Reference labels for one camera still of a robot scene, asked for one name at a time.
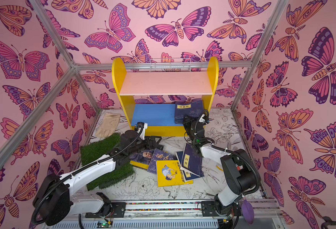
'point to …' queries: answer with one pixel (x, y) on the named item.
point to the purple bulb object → (248, 212)
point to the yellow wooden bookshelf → (149, 97)
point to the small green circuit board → (104, 224)
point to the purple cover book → (159, 155)
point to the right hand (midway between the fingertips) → (183, 113)
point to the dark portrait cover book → (142, 159)
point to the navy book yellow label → (179, 117)
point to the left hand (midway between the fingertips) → (158, 136)
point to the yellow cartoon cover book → (169, 173)
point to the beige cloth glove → (108, 125)
